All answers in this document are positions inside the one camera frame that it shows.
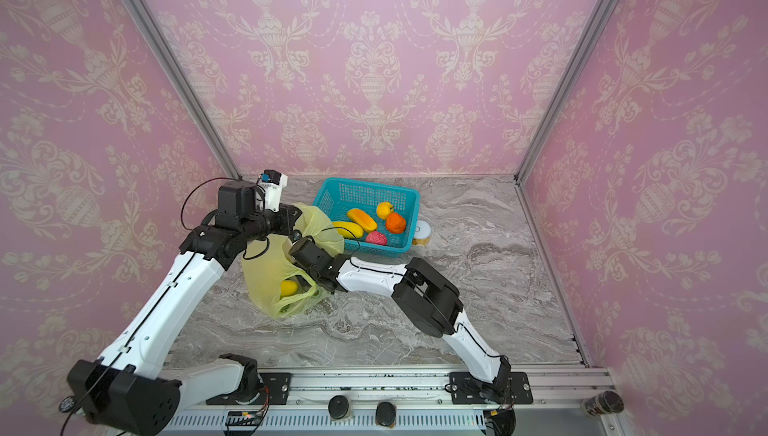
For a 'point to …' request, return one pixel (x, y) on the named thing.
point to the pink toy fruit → (377, 238)
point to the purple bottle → (66, 404)
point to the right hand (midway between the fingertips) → (302, 261)
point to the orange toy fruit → (395, 223)
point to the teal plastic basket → (340, 195)
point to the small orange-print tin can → (422, 233)
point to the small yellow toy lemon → (384, 209)
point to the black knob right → (385, 413)
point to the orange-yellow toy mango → (362, 219)
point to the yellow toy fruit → (348, 229)
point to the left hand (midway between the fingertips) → (302, 211)
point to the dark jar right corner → (609, 401)
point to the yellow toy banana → (288, 287)
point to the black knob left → (338, 407)
